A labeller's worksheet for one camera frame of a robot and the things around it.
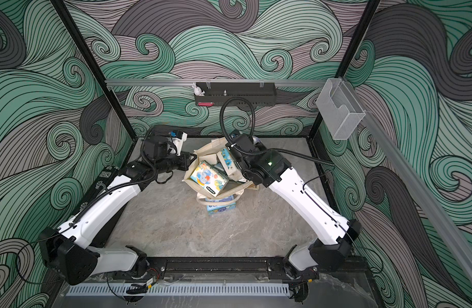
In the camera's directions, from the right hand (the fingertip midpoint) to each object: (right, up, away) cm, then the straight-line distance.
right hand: (256, 151), depth 68 cm
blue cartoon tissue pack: (-20, -10, +8) cm, 23 cm away
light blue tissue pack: (-18, -26, +17) cm, 36 cm away
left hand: (-23, -1, +7) cm, 24 cm away
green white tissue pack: (-10, -6, +14) cm, 18 cm away
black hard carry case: (-63, -12, +8) cm, 65 cm away
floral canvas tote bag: (-20, 0, +20) cm, 29 cm away
